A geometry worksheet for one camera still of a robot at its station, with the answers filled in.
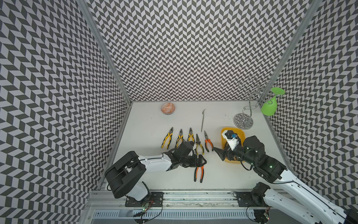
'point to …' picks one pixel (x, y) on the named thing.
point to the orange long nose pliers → (207, 139)
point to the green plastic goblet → (269, 108)
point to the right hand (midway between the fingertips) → (220, 143)
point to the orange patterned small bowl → (168, 108)
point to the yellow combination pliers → (169, 134)
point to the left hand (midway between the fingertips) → (200, 164)
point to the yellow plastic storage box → (240, 132)
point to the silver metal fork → (203, 113)
